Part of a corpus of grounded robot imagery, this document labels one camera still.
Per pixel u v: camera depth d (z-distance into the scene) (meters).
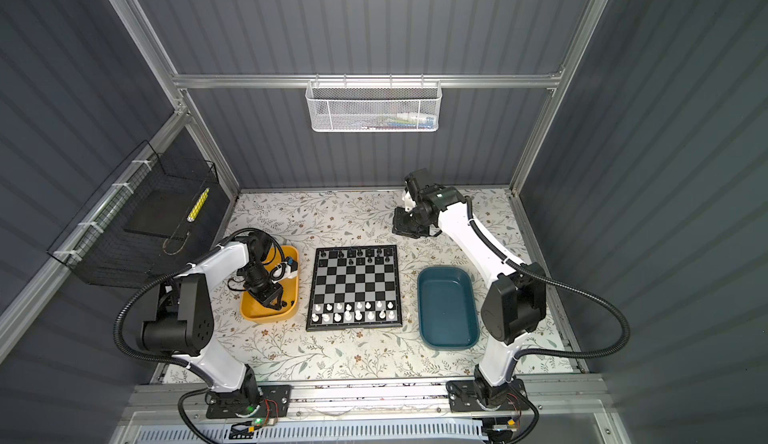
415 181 0.66
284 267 0.83
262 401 0.73
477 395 0.66
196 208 0.78
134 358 0.78
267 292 0.79
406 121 0.92
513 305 0.46
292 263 0.87
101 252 0.65
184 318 0.47
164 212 0.75
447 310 0.86
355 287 0.93
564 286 0.42
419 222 0.70
